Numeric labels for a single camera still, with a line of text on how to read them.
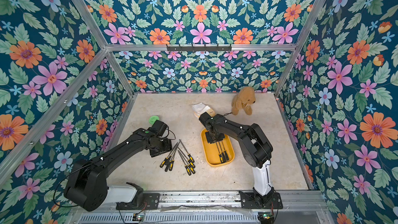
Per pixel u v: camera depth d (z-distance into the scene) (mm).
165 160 865
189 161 861
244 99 950
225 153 884
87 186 415
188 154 884
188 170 825
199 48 930
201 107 1057
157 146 715
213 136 818
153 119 998
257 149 509
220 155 884
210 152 890
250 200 729
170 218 703
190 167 838
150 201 734
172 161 862
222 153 884
